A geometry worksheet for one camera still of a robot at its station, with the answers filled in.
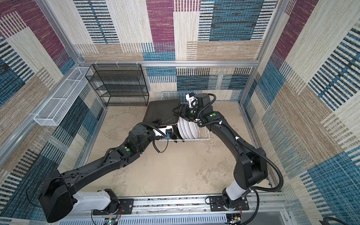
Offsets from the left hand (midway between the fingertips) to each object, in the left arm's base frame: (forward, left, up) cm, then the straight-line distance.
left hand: (157, 115), depth 74 cm
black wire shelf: (+41, +34, -12) cm, 55 cm away
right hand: (+2, -9, -2) cm, 9 cm away
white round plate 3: (+2, -16, -14) cm, 22 cm away
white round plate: (+3, -23, -19) cm, 30 cm away
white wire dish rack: (-15, -22, +6) cm, 27 cm away
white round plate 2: (+2, -19, -15) cm, 24 cm away
